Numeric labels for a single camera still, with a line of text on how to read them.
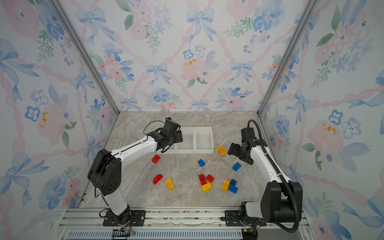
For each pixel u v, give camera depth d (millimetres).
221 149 950
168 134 690
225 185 837
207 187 828
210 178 858
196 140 952
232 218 730
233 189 822
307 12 703
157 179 852
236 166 902
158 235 703
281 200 412
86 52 858
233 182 843
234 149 779
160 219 753
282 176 438
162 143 659
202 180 856
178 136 833
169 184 845
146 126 1123
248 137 665
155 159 947
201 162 931
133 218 732
